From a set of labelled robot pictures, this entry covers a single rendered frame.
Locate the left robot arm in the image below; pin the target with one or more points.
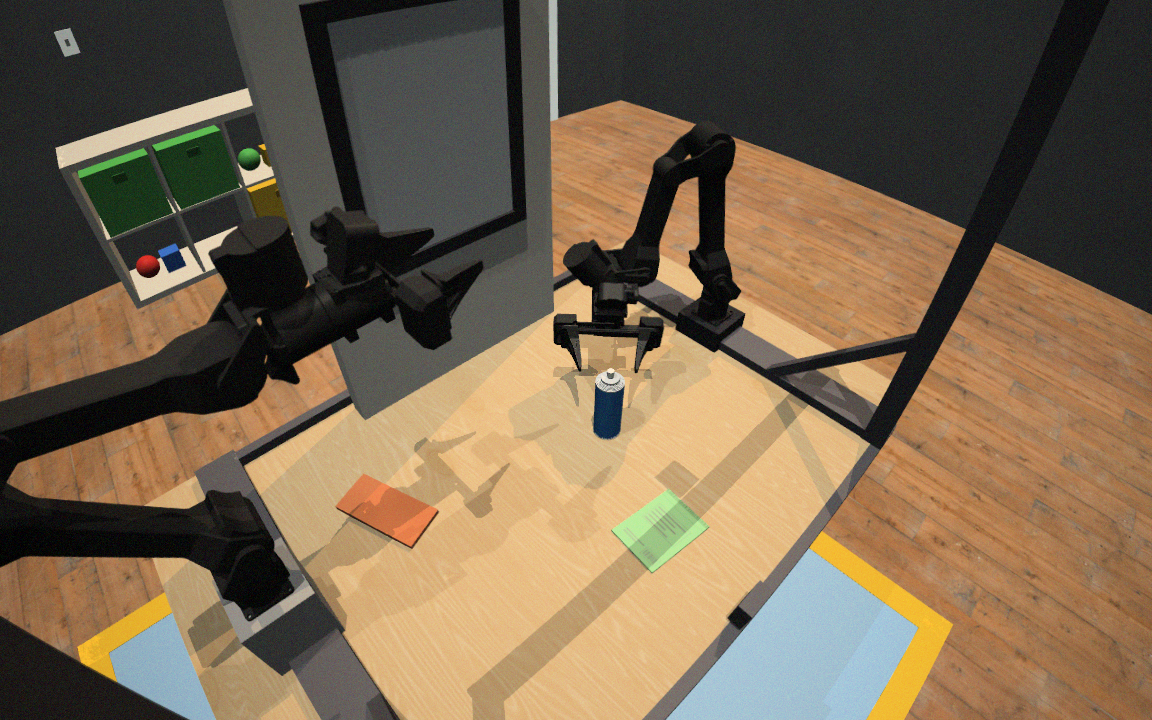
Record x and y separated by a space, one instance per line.
260 264

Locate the orange flat rectangular block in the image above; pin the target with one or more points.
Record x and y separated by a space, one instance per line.
387 510

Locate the grey wall panel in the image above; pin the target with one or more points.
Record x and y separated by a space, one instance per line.
515 288

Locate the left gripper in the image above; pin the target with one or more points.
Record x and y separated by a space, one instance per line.
421 303

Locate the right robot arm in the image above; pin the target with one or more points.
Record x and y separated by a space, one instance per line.
713 152

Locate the black rectangular frame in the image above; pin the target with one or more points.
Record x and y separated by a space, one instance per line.
315 16

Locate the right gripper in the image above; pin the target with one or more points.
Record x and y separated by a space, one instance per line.
567 328

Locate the green flat sheet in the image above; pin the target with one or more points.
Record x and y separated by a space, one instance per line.
660 530

